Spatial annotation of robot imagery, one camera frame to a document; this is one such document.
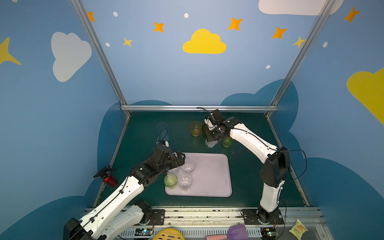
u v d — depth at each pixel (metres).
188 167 0.91
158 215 0.75
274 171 0.48
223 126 0.62
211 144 0.93
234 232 0.70
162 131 0.98
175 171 0.89
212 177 0.88
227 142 0.92
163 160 0.58
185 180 0.85
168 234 0.69
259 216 0.67
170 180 0.86
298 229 0.70
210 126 0.77
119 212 0.45
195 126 1.10
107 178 0.77
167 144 0.72
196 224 0.73
